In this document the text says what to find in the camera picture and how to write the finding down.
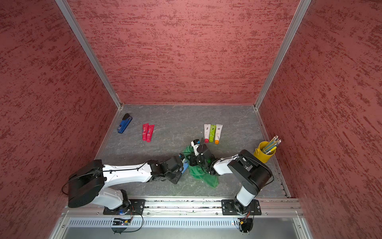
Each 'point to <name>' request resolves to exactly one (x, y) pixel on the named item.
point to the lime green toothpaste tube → (213, 128)
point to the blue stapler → (126, 122)
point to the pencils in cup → (273, 143)
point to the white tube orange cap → (218, 131)
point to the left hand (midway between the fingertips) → (177, 177)
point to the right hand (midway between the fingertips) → (187, 160)
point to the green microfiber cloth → (198, 172)
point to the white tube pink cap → (207, 132)
